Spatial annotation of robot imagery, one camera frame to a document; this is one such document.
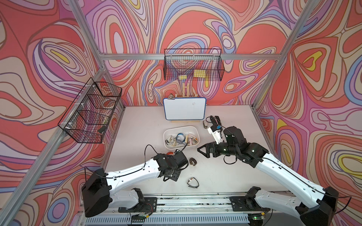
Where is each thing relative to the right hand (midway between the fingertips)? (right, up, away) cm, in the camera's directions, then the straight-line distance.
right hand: (204, 152), depth 71 cm
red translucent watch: (-19, -5, +19) cm, 28 cm away
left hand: (-16, -14, +7) cm, 22 cm away
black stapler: (+15, +16, +36) cm, 42 cm away
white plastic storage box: (-3, +9, +27) cm, 29 cm away
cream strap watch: (-4, +2, +25) cm, 25 cm away
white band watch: (-18, +2, +24) cm, 30 cm away
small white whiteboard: (-10, +25, +27) cm, 37 cm away
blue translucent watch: (-13, +3, +27) cm, 30 cm away
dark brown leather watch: (-5, -9, +13) cm, 16 cm away
